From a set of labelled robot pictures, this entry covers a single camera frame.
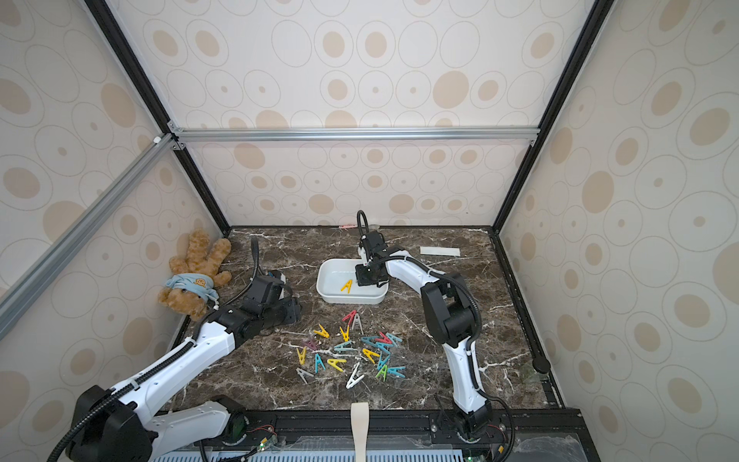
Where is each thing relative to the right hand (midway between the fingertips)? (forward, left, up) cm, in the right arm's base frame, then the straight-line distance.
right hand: (373, 276), depth 100 cm
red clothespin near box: (-14, +7, -4) cm, 16 cm away
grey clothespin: (-14, +5, -4) cm, 16 cm away
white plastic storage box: (+2, +15, -2) cm, 15 cm away
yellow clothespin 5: (-28, +20, -3) cm, 34 cm away
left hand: (-18, +18, +9) cm, 27 cm away
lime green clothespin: (-31, -5, -5) cm, 31 cm away
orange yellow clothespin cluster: (-26, 0, -4) cm, 26 cm away
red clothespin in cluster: (-21, -5, -4) cm, 22 cm away
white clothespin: (-33, +4, -4) cm, 33 cm away
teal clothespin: (-29, +14, -4) cm, 32 cm away
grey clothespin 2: (-32, +19, -4) cm, 38 cm away
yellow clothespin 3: (-20, +14, -3) cm, 25 cm away
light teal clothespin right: (-21, -8, -4) cm, 22 cm away
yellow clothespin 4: (-20, +7, -3) cm, 22 cm away
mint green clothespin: (-24, +9, -4) cm, 26 cm away
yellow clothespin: (-2, +9, -3) cm, 10 cm away
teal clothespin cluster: (-23, -4, -4) cm, 24 cm away
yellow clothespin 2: (-29, +10, -4) cm, 31 cm away
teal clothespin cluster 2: (-28, -5, -5) cm, 28 cm away
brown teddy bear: (-5, +59, +5) cm, 59 cm away
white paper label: (+17, -25, -5) cm, 31 cm away
